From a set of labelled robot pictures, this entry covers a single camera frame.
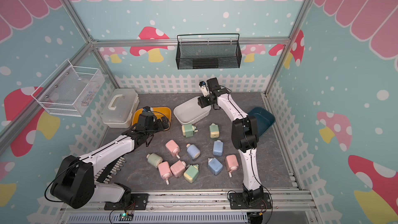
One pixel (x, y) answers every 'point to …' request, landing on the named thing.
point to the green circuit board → (125, 217)
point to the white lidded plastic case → (119, 108)
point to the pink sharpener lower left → (165, 170)
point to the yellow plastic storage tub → (159, 112)
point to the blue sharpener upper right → (217, 148)
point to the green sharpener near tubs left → (188, 130)
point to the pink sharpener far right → (232, 164)
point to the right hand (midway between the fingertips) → (203, 100)
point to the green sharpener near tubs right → (214, 130)
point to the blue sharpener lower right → (214, 166)
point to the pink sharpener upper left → (173, 148)
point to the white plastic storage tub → (190, 112)
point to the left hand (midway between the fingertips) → (162, 123)
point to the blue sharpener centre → (193, 151)
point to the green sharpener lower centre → (192, 172)
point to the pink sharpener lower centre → (178, 168)
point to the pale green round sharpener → (154, 159)
